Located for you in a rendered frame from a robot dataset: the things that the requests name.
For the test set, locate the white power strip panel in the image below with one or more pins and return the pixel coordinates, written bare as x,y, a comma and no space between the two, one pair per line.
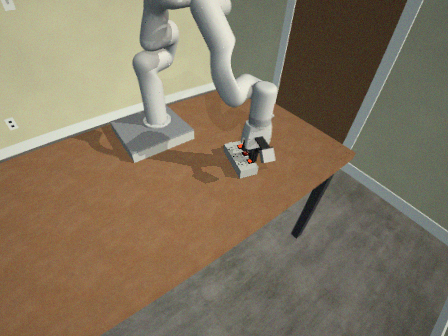
239,159

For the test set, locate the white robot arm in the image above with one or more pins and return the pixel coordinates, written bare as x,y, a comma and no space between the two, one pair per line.
156,34

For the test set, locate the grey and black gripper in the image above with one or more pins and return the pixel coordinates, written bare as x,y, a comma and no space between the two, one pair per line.
249,133

